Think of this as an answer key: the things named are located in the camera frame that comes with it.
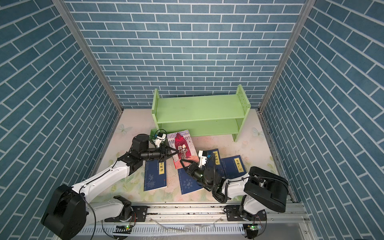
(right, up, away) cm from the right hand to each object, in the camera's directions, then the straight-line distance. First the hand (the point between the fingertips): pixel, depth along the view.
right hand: (178, 161), depth 74 cm
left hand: (0, +4, +1) cm, 4 cm away
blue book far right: (+31, -8, +16) cm, 35 cm away
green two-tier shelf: (+19, +26, +38) cm, 50 cm away
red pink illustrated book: (+1, +9, +7) cm, 11 cm away
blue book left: (-15, -12, +11) cm, 22 cm away
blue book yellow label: (+4, -15, +9) cm, 18 cm away
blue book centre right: (+22, -4, +17) cm, 28 cm away
